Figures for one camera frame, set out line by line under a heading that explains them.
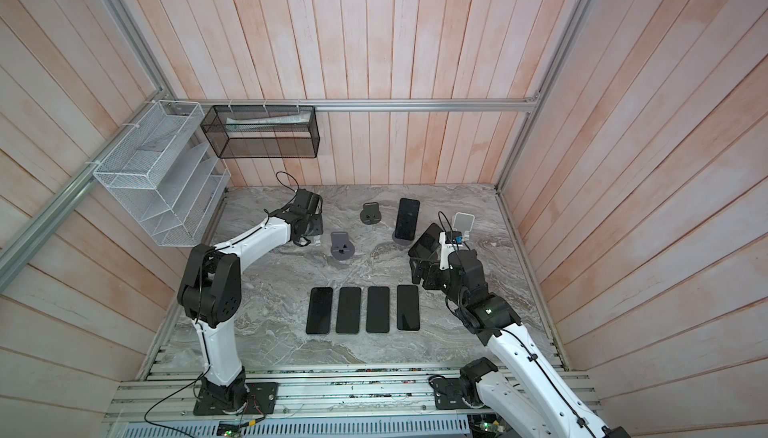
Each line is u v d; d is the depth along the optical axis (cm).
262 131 104
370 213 108
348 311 87
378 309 89
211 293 51
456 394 73
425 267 67
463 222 104
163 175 72
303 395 76
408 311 88
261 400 73
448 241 66
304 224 75
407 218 98
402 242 102
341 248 98
